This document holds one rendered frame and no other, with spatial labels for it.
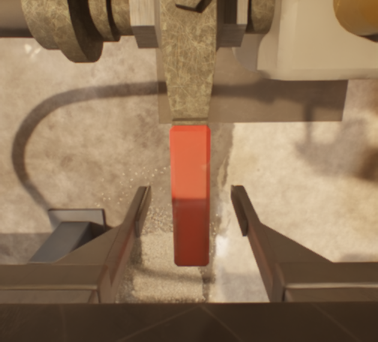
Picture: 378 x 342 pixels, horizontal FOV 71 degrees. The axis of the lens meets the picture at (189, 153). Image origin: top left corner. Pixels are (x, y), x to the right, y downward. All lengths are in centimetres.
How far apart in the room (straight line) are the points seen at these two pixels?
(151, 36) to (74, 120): 52
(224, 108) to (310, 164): 26
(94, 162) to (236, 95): 37
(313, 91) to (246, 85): 15
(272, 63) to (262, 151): 50
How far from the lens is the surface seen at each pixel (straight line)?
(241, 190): 16
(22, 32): 19
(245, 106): 62
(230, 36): 17
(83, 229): 72
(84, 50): 17
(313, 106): 67
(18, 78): 72
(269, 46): 18
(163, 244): 75
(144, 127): 63
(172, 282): 83
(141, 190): 16
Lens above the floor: 61
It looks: 73 degrees down
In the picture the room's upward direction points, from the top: 179 degrees counter-clockwise
